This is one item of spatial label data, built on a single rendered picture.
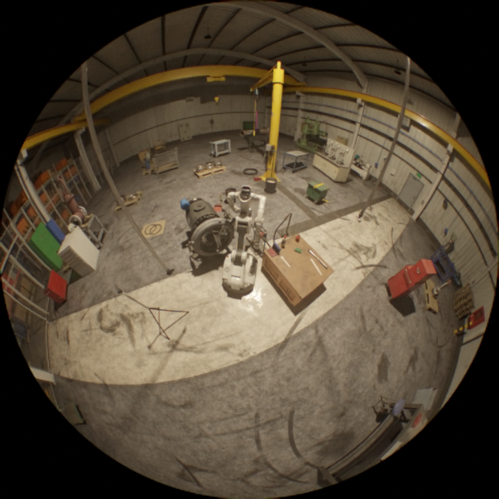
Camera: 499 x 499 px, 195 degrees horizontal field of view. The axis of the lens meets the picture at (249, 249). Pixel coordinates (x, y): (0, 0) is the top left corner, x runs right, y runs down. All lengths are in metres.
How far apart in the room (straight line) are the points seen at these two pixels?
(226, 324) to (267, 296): 0.84
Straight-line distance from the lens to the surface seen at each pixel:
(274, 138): 5.10
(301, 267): 2.38
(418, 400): 5.35
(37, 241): 7.82
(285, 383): 2.55
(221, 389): 2.54
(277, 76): 5.21
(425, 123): 10.77
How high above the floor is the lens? 2.39
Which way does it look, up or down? 53 degrees down
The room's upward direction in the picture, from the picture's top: 2 degrees clockwise
